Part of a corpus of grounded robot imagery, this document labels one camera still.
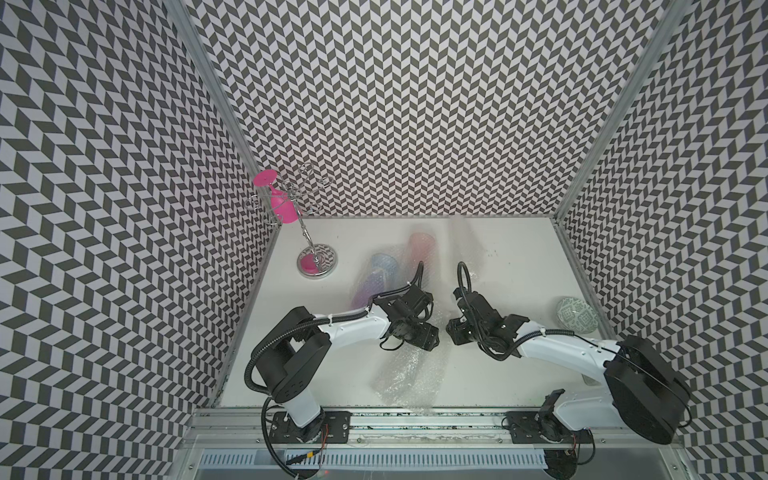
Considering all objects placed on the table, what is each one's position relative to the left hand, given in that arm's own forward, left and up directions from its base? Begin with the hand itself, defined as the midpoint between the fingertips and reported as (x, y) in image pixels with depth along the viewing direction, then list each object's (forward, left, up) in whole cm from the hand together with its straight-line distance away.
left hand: (425, 341), depth 85 cm
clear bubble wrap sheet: (-11, +4, +4) cm, 12 cm away
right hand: (+3, -8, 0) cm, 9 cm away
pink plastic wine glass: (+56, +55, -1) cm, 79 cm away
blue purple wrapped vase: (+22, +12, +6) cm, 26 cm away
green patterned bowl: (+8, -47, 0) cm, 47 cm away
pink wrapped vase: (+30, 0, +7) cm, 31 cm away
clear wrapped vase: (+33, -15, +4) cm, 36 cm away
